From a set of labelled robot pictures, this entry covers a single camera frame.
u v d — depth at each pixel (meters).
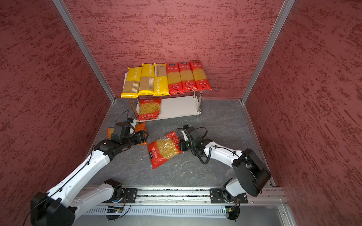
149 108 1.00
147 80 0.81
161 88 0.76
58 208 0.37
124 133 0.61
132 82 0.79
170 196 0.76
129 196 0.74
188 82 0.78
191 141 0.67
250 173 0.43
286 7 0.71
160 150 0.85
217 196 0.74
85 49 0.88
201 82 0.79
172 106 1.05
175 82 0.81
